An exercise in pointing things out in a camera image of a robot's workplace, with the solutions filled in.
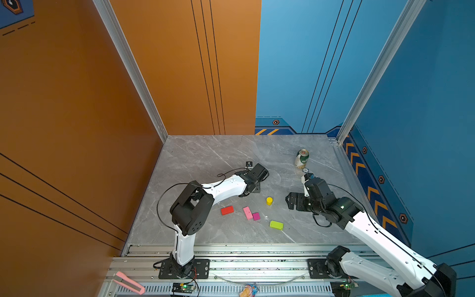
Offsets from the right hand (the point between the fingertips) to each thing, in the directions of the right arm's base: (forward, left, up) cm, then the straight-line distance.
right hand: (292, 200), depth 78 cm
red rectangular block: (+2, +29, -14) cm, 32 cm away
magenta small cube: (-2, +15, -13) cm, 20 cm away
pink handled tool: (-27, +68, -13) cm, 74 cm away
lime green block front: (-6, +6, -12) cm, 15 cm away
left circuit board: (-29, +45, -15) cm, 55 cm away
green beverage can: (+27, -11, -5) cm, 29 cm away
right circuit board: (-29, -19, -14) cm, 37 cm away
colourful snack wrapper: (-31, +19, -10) cm, 37 cm away
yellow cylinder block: (+6, +8, -12) cm, 16 cm away
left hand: (+13, +16, -9) cm, 23 cm away
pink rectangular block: (-1, +19, -12) cm, 22 cm away
